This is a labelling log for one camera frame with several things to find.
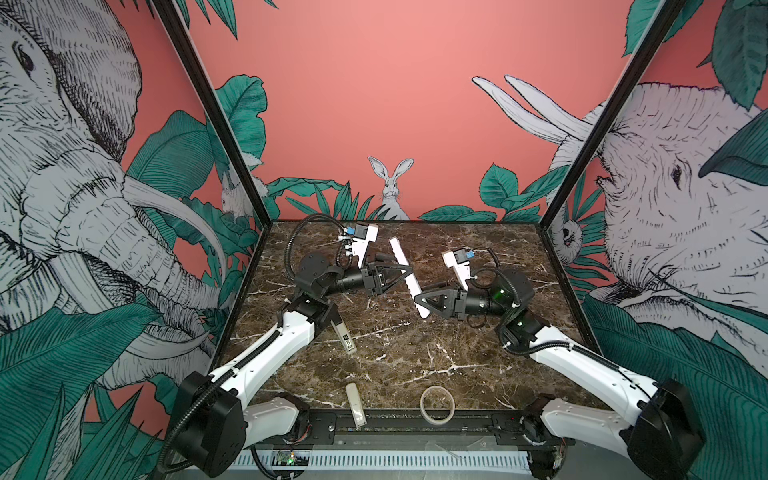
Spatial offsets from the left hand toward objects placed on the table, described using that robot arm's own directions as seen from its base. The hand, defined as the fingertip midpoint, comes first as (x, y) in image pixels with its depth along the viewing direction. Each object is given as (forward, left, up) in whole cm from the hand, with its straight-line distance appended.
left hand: (408, 269), depth 60 cm
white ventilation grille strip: (-30, +4, -37) cm, 48 cm away
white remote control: (-2, 0, -1) cm, 2 cm away
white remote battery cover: (-18, +13, -34) cm, 41 cm away
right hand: (-6, -2, -5) cm, 7 cm away
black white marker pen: (0, +17, -34) cm, 38 cm away
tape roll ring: (-21, -11, -36) cm, 43 cm away
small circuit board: (-28, +29, -37) cm, 55 cm away
